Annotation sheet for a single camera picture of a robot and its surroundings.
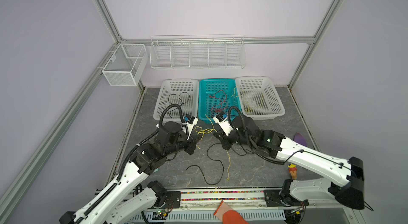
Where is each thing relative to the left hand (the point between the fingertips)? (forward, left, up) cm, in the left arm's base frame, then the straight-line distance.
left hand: (200, 139), depth 68 cm
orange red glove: (-26, -11, -24) cm, 38 cm away
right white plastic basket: (+42, -43, -25) cm, 65 cm away
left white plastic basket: (+52, +17, -19) cm, 58 cm away
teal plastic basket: (+46, -12, -24) cm, 53 cm away
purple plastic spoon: (+8, -58, -24) cm, 63 cm away
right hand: (+2, -6, 0) cm, 7 cm away
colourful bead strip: (-17, -10, -25) cm, 31 cm away
